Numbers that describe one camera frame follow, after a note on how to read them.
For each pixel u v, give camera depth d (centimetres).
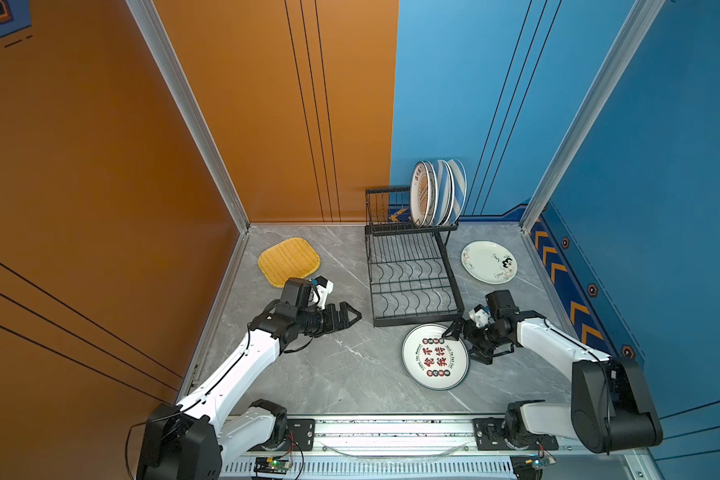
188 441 39
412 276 103
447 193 85
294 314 63
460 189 84
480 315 84
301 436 73
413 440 74
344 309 72
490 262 108
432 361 85
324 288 76
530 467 70
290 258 109
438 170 88
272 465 71
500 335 68
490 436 72
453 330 80
